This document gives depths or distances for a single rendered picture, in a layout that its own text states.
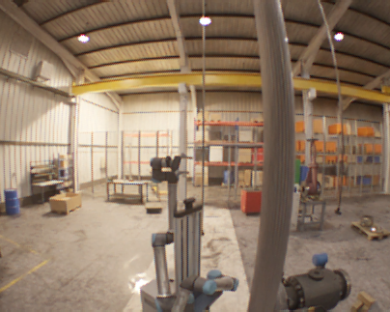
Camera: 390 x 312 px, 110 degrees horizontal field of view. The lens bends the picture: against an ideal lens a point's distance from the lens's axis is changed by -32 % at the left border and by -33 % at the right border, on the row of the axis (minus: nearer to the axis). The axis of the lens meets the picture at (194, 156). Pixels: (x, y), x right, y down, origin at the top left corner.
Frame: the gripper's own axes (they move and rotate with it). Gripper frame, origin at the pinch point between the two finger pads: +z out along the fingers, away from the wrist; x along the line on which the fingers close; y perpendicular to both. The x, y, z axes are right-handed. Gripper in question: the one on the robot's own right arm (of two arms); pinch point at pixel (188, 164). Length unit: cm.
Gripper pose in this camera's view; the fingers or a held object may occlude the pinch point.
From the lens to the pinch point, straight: 162.4
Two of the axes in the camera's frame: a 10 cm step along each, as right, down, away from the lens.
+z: 9.5, 0.7, -3.1
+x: -2.1, 8.5, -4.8
